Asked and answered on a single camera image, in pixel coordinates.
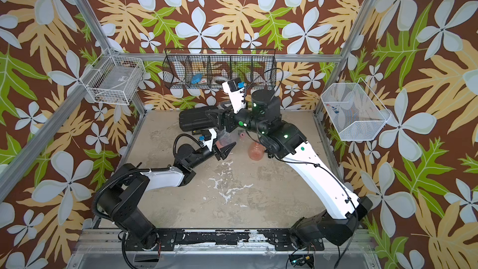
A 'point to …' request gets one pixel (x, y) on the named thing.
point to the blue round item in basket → (196, 78)
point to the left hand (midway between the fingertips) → (230, 134)
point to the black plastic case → (195, 119)
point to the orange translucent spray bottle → (256, 151)
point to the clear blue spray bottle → (223, 137)
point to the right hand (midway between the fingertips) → (213, 107)
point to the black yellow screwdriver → (195, 131)
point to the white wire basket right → (355, 111)
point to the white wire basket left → (113, 79)
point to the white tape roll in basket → (219, 80)
